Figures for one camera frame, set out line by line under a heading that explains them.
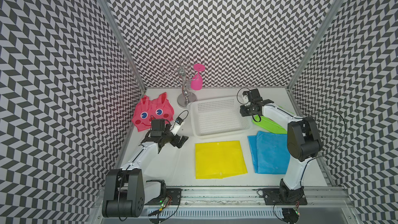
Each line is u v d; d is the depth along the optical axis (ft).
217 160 2.75
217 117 3.34
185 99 3.65
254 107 2.33
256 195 2.47
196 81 3.28
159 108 3.49
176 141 2.54
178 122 2.53
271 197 2.41
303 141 1.65
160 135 2.23
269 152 2.79
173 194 2.39
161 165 2.77
